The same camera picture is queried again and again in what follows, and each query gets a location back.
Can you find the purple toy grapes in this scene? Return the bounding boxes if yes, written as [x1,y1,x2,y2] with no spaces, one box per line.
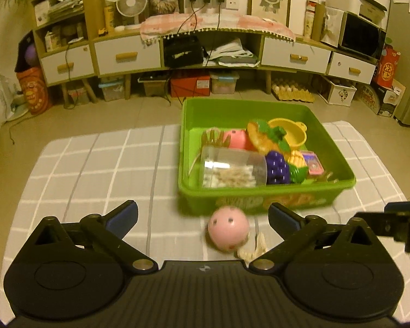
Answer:
[265,151,290,185]

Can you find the pink cartoon card pack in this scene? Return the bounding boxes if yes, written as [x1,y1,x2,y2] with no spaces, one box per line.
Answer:
[301,150,324,176]

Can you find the pink perforated ball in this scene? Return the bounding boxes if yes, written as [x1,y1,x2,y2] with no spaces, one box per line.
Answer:
[207,206,250,253]

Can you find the orange toy pumpkin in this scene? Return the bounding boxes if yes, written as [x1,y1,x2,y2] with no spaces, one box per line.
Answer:
[247,119,291,156]

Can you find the yellow toy pot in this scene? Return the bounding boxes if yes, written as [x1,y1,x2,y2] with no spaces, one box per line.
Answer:
[268,118,307,150]

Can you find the white starfish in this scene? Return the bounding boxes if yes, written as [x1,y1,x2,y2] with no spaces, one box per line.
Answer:
[236,232,267,265]

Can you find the toy corn cob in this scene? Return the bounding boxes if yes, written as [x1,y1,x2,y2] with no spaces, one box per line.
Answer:
[286,150,309,184]

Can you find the clear cotton swab box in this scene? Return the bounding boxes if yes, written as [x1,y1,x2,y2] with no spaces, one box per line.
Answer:
[198,146,267,189]

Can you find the pink pig toy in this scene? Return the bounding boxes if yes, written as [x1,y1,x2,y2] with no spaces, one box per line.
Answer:
[224,130,256,151]

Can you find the white patterned storage box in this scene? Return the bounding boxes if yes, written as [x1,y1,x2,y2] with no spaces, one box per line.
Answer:
[318,76,357,107]

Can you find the egg carton tray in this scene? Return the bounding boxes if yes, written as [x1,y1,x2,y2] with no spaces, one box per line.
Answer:
[271,78,315,103]

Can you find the green plastic bin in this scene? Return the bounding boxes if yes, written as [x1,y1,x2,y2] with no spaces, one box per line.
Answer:
[178,98,356,216]

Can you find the red gift box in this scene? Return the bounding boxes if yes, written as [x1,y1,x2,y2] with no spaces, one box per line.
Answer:
[373,45,401,88]

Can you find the clear storage box blue lid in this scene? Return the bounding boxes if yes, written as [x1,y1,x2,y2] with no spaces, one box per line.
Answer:
[209,71,240,94]

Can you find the red cardboard box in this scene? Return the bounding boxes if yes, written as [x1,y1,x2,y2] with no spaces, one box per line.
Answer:
[170,70,210,98]

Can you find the wooden tv cabinet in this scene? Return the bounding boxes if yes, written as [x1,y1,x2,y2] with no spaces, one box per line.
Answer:
[93,30,376,98]

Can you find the stack of papers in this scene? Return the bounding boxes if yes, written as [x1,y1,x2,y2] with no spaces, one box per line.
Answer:
[204,38,260,68]

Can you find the black bag on shelf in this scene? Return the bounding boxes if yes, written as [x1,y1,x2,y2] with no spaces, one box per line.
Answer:
[163,35,204,69]

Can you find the microwave oven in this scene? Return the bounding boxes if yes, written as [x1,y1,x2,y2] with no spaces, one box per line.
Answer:
[321,7,386,59]

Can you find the pink checked cloth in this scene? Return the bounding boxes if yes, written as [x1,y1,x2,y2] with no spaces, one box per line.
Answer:
[140,12,296,43]

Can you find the wooden shelf unit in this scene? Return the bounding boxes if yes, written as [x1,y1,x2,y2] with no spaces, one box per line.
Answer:
[31,0,105,108]

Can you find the white printer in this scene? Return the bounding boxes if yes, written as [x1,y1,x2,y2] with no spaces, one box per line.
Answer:
[325,0,387,26]

